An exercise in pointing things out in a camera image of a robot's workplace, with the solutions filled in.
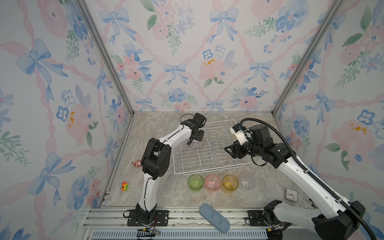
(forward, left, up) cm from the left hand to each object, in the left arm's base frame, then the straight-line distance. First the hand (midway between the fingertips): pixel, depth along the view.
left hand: (197, 134), depth 97 cm
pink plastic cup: (-29, -8, -7) cm, 31 cm away
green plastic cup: (-29, +1, -7) cm, 30 cm away
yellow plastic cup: (-29, -18, -7) cm, 35 cm away
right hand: (-17, -16, +14) cm, 27 cm away
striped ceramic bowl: (-6, +1, -2) cm, 6 cm away
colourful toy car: (-31, +40, -7) cm, 52 cm away
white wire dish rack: (-12, -9, -7) cm, 16 cm away
